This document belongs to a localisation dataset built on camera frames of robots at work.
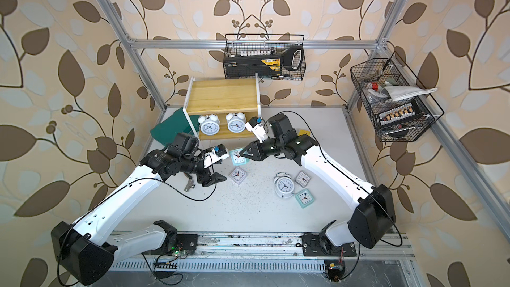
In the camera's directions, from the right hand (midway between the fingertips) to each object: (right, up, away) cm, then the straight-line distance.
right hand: (244, 150), depth 73 cm
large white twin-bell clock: (+16, -17, +13) cm, 27 cm away
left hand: (-9, -6, +1) cm, 11 cm away
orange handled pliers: (-26, -17, +16) cm, 35 cm away
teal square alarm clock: (-3, -3, 0) cm, 4 cm away
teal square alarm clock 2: (+25, -22, +11) cm, 35 cm away
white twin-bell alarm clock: (-16, +10, +12) cm, 22 cm away
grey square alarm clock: (+25, -15, +16) cm, 34 cm away
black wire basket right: (+53, +31, +11) cm, 62 cm away
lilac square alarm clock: (-5, -13, +18) cm, 23 cm away
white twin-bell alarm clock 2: (-4, +11, +12) cm, 17 cm away
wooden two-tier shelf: (-11, +21, +6) cm, 24 cm away
